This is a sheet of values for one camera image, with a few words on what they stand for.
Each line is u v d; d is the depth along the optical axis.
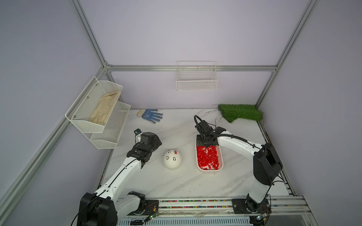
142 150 0.62
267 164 0.45
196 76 0.95
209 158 0.91
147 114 1.18
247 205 0.65
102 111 0.78
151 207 0.73
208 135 0.66
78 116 0.65
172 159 0.80
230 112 1.11
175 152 0.82
